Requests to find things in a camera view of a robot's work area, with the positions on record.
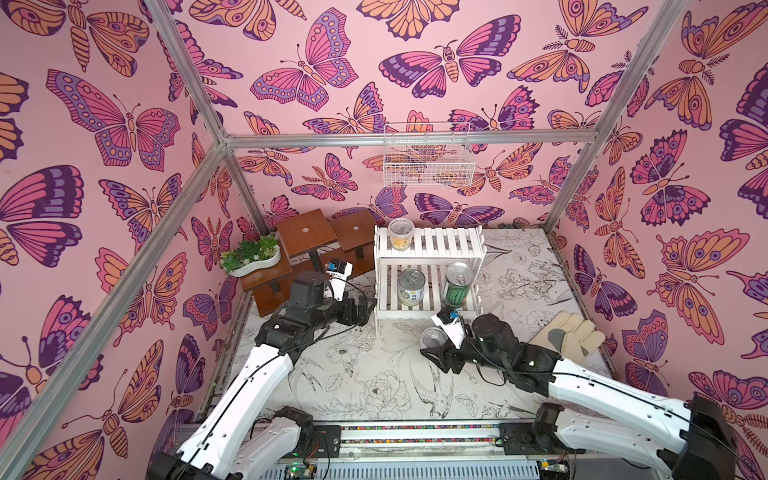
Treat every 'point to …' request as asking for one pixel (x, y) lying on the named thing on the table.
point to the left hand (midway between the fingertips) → (363, 294)
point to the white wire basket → (431, 165)
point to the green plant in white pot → (250, 254)
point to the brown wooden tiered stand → (310, 241)
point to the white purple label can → (411, 284)
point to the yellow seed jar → (401, 232)
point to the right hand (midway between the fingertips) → (425, 344)
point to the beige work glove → (569, 336)
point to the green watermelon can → (458, 278)
